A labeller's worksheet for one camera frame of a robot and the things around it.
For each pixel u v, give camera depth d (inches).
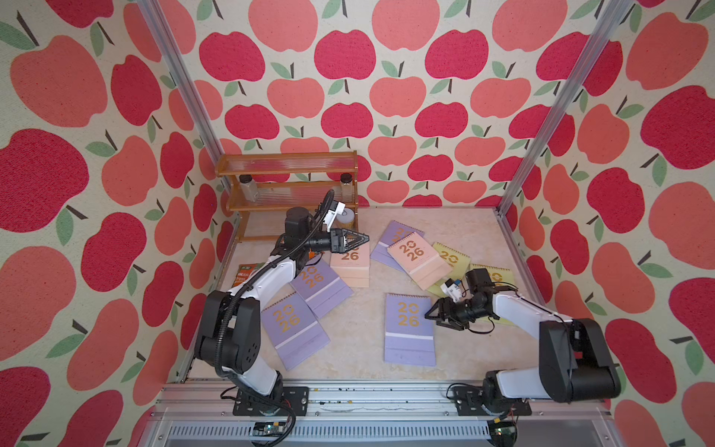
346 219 43.4
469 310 29.7
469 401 28.9
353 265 40.4
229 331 17.9
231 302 18.1
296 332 34.0
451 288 33.6
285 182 45.2
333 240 27.9
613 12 27.2
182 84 32.3
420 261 39.9
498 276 38.8
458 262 40.0
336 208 29.3
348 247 28.1
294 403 29.3
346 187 38.8
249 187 38.8
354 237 31.6
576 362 16.9
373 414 29.2
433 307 32.8
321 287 37.6
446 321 31.2
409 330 33.3
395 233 44.2
